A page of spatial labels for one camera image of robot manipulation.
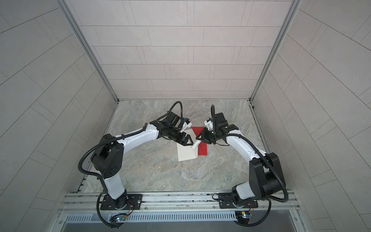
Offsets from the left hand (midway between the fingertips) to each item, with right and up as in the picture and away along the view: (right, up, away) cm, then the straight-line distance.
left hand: (193, 139), depth 83 cm
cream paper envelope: (-2, 0, -7) cm, 7 cm away
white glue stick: (+2, -2, -3) cm, 4 cm away
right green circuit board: (+24, -34, -15) cm, 44 cm away
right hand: (+2, +1, -1) cm, 3 cm away
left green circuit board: (-34, -32, -18) cm, 50 cm away
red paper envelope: (+6, -6, +6) cm, 10 cm away
